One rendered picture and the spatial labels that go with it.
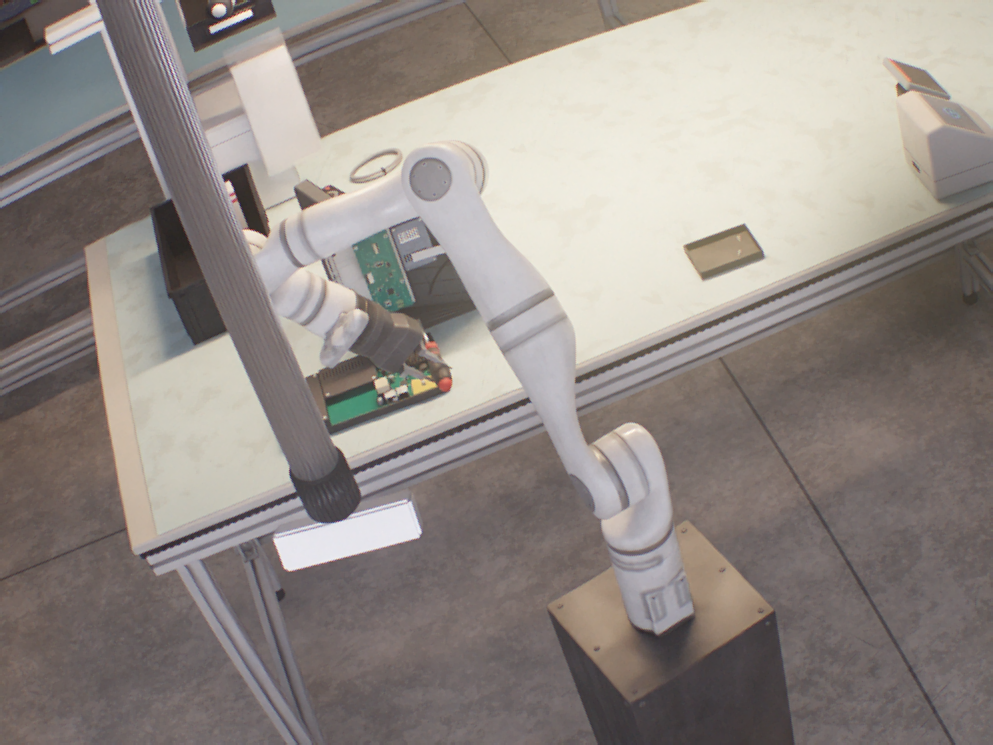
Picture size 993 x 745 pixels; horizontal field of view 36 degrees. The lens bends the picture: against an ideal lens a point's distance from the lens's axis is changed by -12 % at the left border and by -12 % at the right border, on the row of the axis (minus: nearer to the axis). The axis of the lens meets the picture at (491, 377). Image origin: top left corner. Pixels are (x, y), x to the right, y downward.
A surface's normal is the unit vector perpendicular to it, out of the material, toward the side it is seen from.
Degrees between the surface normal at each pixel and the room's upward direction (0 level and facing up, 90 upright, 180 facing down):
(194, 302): 90
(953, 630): 0
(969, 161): 90
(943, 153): 90
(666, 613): 90
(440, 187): 56
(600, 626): 0
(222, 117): 0
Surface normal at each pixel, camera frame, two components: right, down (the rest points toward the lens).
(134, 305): -0.25, -0.73
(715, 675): 0.46, 0.49
